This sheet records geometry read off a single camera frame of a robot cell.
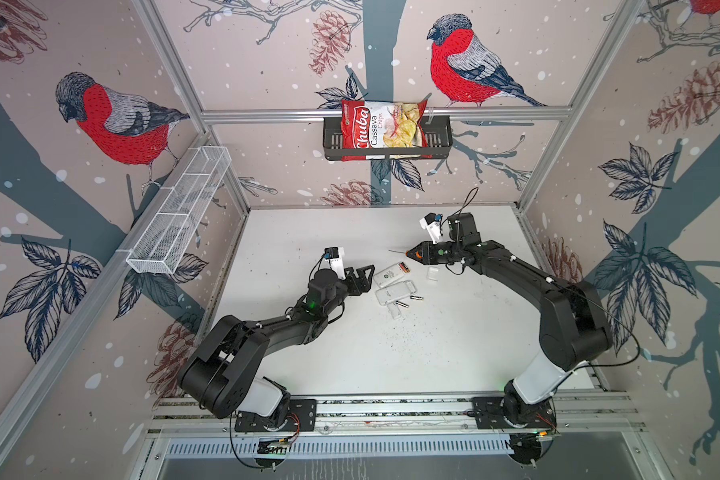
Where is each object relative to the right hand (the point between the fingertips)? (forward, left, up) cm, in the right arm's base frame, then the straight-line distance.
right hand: (405, 259), depth 88 cm
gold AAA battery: (+5, 0, -13) cm, 14 cm away
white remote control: (+2, +5, -12) cm, 13 cm away
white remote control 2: (-4, +3, -13) cm, 14 cm away
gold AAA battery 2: (-8, +1, -14) cm, 16 cm away
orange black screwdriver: (+2, 0, +1) cm, 2 cm away
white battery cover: (+4, -10, -14) cm, 18 cm away
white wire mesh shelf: (-11, +61, +19) cm, 64 cm away
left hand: (-5, +12, +1) cm, 13 cm away
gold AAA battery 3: (-5, -4, -14) cm, 16 cm away
